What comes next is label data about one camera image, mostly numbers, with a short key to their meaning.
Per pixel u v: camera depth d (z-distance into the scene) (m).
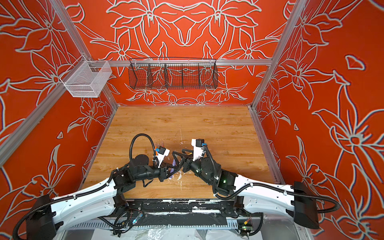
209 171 0.48
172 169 0.68
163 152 0.66
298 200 0.42
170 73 1.01
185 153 0.70
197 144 0.59
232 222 0.70
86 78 0.92
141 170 0.57
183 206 0.74
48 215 0.41
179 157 0.59
